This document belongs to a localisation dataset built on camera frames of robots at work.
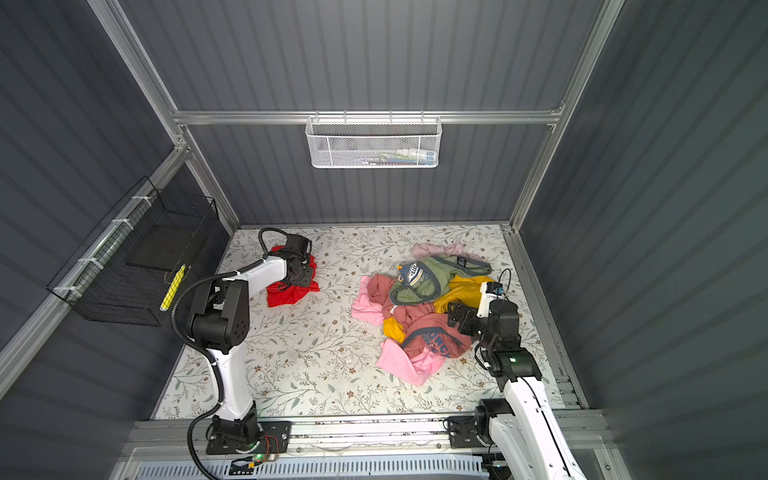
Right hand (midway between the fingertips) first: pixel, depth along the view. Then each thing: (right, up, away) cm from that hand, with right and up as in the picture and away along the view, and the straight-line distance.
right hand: (469, 309), depth 80 cm
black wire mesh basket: (-85, +12, -8) cm, 87 cm away
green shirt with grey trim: (-7, +10, +11) cm, 16 cm away
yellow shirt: (0, +4, +9) cm, 10 cm away
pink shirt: (-14, -17, +1) cm, 22 cm away
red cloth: (-53, +2, +17) cm, 56 cm away
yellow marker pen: (-73, +7, -11) cm, 74 cm away
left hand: (-54, +7, +22) cm, 59 cm away
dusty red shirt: (-12, -5, +3) cm, 14 cm away
